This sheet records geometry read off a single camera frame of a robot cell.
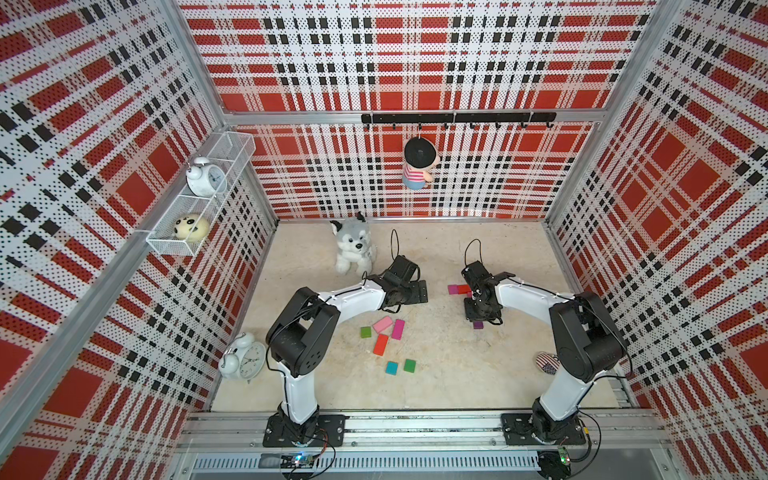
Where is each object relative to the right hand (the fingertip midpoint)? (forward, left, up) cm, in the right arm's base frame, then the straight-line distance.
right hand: (481, 314), depth 93 cm
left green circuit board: (-38, +50, +1) cm, 63 cm away
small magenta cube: (+10, +8, -2) cm, 13 cm away
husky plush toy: (+16, +40, +14) cm, 45 cm away
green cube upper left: (-5, +36, -1) cm, 37 cm away
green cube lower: (-16, +23, -1) cm, 28 cm away
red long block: (-9, +32, -1) cm, 33 cm away
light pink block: (-2, +32, -1) cm, 32 cm away
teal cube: (-16, +28, -1) cm, 33 cm away
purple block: (-4, +2, 0) cm, 4 cm away
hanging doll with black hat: (+37, +19, +32) cm, 53 cm away
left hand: (+6, +20, +4) cm, 21 cm away
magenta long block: (-5, +26, -1) cm, 27 cm away
